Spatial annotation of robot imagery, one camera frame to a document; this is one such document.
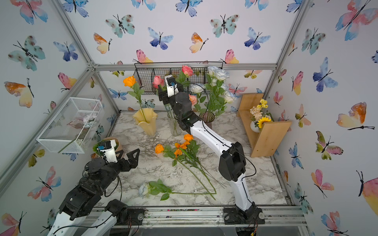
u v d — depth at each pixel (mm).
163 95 659
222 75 726
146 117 945
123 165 578
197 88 799
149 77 976
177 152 934
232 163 508
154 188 814
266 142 850
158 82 690
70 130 723
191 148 979
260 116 868
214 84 828
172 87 614
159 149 948
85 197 452
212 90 845
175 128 1016
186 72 824
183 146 961
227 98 758
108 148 553
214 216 755
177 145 981
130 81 825
